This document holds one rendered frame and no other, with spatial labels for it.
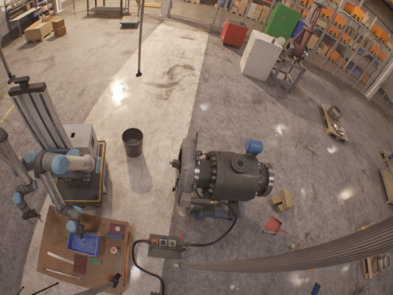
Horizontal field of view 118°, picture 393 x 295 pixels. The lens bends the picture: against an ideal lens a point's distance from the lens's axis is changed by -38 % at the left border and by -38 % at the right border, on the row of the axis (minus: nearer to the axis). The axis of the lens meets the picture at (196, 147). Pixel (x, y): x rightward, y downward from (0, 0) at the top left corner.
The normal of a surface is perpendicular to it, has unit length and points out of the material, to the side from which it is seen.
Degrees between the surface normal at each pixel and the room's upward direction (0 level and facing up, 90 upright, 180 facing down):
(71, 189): 0
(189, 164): 17
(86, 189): 0
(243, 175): 23
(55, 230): 0
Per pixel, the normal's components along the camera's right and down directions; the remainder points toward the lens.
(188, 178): 0.14, 0.04
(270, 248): 0.21, -0.56
